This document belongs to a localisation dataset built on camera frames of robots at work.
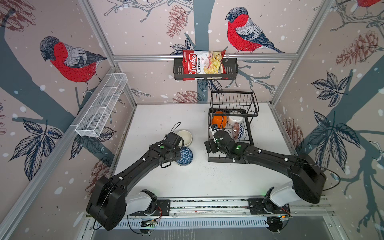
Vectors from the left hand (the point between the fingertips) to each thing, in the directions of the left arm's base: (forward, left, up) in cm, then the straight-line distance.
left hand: (176, 155), depth 83 cm
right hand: (+6, -19, +2) cm, 20 cm away
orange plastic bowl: (+25, -29, -1) cm, 38 cm away
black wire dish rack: (+37, -38, -4) cm, 54 cm away
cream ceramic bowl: (+15, -5, -3) cm, 16 cm away
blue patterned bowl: (+2, -5, -6) cm, 8 cm away
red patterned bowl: (+16, -38, +1) cm, 42 cm away
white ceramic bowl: (+27, -37, -2) cm, 46 cm away
